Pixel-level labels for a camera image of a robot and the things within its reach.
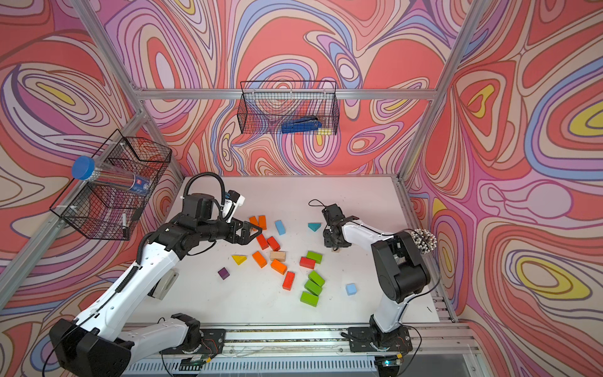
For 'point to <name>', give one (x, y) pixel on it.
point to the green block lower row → (309, 298)
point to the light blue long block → (280, 227)
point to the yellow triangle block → (239, 259)
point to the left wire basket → (109, 203)
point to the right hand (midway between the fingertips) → (336, 246)
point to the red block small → (307, 263)
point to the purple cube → (224, 273)
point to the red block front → (289, 280)
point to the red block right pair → (273, 243)
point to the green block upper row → (316, 278)
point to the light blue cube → (351, 289)
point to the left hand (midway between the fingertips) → (254, 227)
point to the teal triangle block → (314, 226)
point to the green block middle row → (312, 287)
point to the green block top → (317, 258)
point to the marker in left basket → (125, 227)
